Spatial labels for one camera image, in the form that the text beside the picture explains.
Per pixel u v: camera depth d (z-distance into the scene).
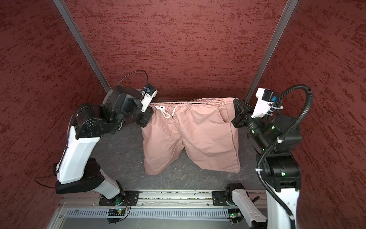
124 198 0.73
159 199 0.76
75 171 0.39
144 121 0.49
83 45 0.86
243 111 0.44
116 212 0.71
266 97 0.40
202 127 0.60
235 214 0.71
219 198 0.74
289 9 0.72
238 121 0.42
